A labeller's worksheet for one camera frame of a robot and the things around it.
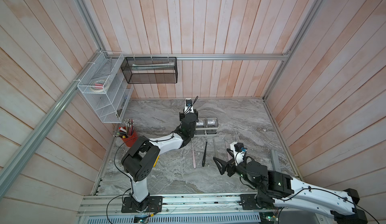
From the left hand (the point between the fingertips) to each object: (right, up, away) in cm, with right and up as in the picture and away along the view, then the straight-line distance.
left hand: (188, 106), depth 87 cm
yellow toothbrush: (-15, -27, -18) cm, 36 cm away
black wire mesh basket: (-27, +26, +17) cm, 42 cm away
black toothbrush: (+10, -31, +3) cm, 32 cm away
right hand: (+15, -24, -17) cm, 33 cm away
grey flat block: (+51, -32, -1) cm, 60 cm away
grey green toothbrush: (+17, -25, +8) cm, 31 cm away
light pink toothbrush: (+3, -32, +1) cm, 32 cm away
